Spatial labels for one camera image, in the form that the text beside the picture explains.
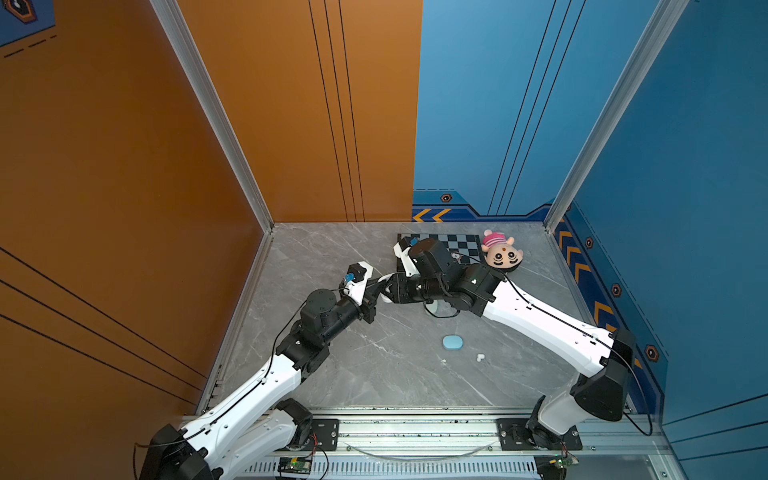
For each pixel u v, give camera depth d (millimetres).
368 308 633
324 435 740
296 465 721
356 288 610
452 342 875
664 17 699
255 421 481
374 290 660
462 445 725
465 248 1085
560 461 700
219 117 877
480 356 858
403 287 614
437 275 520
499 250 1023
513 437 725
